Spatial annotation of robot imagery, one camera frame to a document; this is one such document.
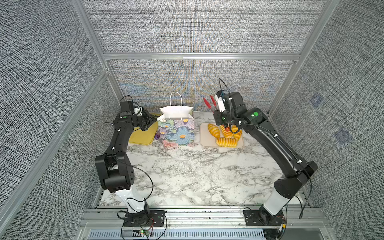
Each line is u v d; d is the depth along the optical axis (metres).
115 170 0.49
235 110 0.52
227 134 1.03
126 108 0.68
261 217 0.67
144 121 0.76
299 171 0.42
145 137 1.08
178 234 0.70
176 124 0.83
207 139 1.06
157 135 1.06
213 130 1.03
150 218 0.72
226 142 0.98
